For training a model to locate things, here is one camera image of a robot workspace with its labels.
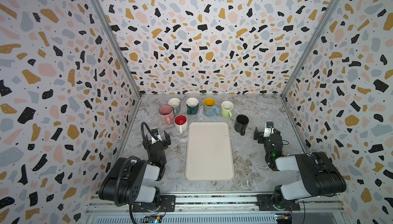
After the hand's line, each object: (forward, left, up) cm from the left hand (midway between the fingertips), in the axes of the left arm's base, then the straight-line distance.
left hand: (155, 131), depth 86 cm
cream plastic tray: (-10, -30, -12) cm, 34 cm away
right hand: (+4, -63, 0) cm, 63 cm away
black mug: (+9, -51, -6) cm, 52 cm away
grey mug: (+26, -8, -5) cm, 28 cm away
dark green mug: (+22, -20, -3) cm, 30 cm away
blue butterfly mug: (+19, -32, -3) cm, 37 cm away
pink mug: (+16, -3, -3) cm, 17 cm away
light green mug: (+23, -44, -6) cm, 49 cm away
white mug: (+13, -12, -10) cm, 20 cm away
